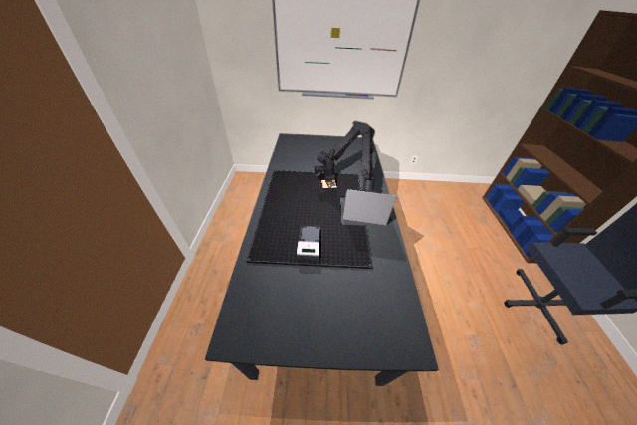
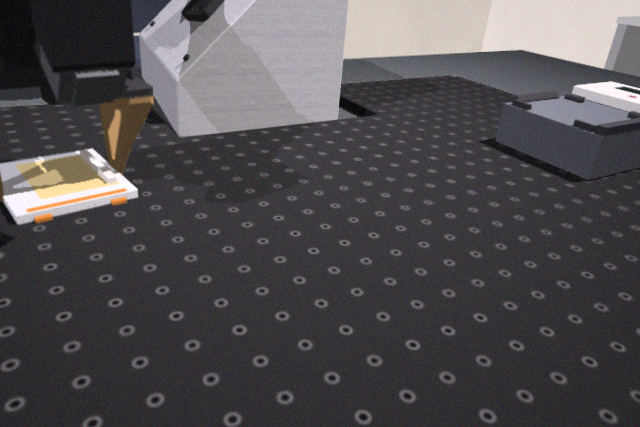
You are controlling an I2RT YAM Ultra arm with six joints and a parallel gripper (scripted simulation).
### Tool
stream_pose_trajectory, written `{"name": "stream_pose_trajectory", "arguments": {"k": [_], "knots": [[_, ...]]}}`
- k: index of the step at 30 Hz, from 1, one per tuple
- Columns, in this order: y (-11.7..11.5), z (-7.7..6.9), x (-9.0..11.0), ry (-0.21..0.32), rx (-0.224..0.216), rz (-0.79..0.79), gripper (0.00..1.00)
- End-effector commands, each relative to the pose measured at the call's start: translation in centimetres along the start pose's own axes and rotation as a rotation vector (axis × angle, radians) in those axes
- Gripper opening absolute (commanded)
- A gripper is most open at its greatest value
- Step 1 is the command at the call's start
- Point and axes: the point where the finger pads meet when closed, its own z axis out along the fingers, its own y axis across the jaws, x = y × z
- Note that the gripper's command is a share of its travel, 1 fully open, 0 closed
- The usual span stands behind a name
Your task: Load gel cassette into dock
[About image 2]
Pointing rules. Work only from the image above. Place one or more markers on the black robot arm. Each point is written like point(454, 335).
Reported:
point(88, 44)

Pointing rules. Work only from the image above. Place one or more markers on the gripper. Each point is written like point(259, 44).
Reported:
point(134, 104)

